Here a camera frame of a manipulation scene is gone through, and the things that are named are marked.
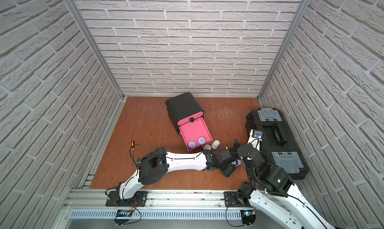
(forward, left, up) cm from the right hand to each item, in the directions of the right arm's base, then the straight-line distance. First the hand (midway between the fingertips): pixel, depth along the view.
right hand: (245, 143), depth 68 cm
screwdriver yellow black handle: (+14, +63, -22) cm, 68 cm away
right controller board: (-27, 0, -25) cm, 36 cm away
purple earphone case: (+12, +20, -19) cm, 30 cm away
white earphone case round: (+10, +16, -23) cm, 29 cm away
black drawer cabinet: (+30, +30, -8) cm, 43 cm away
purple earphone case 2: (+10, +26, -18) cm, 33 cm away
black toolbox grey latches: (+3, -20, -7) cm, 22 cm away
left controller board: (-23, +61, -25) cm, 70 cm away
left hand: (-5, +3, -20) cm, 21 cm away
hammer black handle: (+4, +59, -22) cm, 63 cm away
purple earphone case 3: (-8, +5, -3) cm, 10 cm away
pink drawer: (+22, +25, -8) cm, 34 cm away
